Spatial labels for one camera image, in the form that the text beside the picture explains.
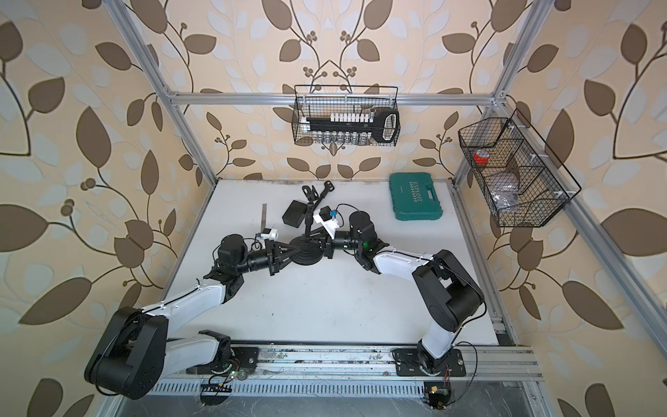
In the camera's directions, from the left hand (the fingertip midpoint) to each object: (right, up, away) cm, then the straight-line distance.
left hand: (295, 249), depth 76 cm
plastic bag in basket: (+60, +16, -3) cm, 62 cm away
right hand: (+2, +3, +3) cm, 5 cm away
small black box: (-6, +10, +30) cm, 32 cm away
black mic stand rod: (+5, +16, -6) cm, 18 cm away
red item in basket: (+61, +30, +11) cm, 69 cm away
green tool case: (+44, +17, +33) cm, 58 cm away
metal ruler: (-20, +7, +32) cm, 38 cm away
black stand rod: (+7, +22, +43) cm, 49 cm away
